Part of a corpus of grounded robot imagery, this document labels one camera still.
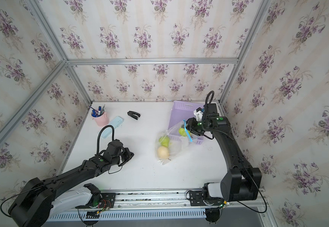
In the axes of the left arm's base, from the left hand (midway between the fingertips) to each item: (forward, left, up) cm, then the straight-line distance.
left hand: (136, 155), depth 85 cm
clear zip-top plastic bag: (+10, -21, -4) cm, 24 cm away
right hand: (+9, -31, +16) cm, 36 cm away
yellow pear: (+2, -16, 0) cm, 16 cm away
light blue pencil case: (+28, +20, -4) cm, 35 cm away
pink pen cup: (+26, +28, +4) cm, 38 cm away
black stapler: (+36, +9, -4) cm, 37 cm away
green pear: (+10, -17, -1) cm, 20 cm away
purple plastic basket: (+40, -32, -5) cm, 51 cm away
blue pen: (+33, +30, +6) cm, 45 cm away
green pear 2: (+6, -27, +16) cm, 32 cm away
